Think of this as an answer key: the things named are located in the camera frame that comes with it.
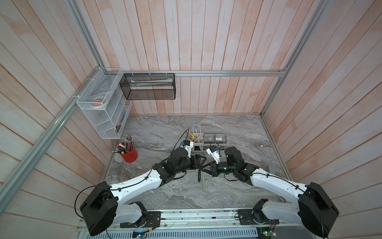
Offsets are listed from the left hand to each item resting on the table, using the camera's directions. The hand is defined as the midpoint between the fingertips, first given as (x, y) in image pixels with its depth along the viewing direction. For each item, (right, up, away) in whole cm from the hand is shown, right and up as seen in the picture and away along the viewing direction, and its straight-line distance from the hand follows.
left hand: (203, 161), depth 77 cm
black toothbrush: (-1, -11, +11) cm, 16 cm away
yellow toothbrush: (-6, +14, +16) cm, 22 cm away
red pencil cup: (-43, 0, +12) cm, 44 cm away
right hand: (-1, -4, +1) cm, 4 cm away
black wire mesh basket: (-36, +48, +26) cm, 65 cm away
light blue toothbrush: (-1, +15, +39) cm, 42 cm away
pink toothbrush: (+1, +16, +34) cm, 38 cm away
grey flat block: (+44, -8, +12) cm, 46 cm away
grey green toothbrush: (+1, -14, +11) cm, 17 cm away
